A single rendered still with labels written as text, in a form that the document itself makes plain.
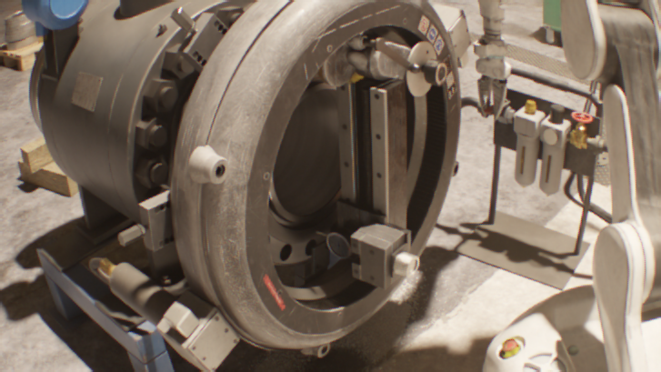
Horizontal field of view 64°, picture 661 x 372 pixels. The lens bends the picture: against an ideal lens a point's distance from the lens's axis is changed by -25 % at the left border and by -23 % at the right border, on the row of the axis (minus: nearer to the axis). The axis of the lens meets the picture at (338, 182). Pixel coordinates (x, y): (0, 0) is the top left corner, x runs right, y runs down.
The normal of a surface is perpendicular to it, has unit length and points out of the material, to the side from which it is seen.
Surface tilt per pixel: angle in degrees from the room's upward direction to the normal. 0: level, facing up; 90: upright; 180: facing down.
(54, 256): 0
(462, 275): 0
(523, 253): 0
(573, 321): 68
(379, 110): 92
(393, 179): 90
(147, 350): 90
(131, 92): 57
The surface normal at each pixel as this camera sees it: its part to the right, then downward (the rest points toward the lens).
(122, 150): -0.61, 0.22
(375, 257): -0.61, 0.42
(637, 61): 0.07, -0.04
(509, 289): -0.02, -0.88
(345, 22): 0.79, 0.28
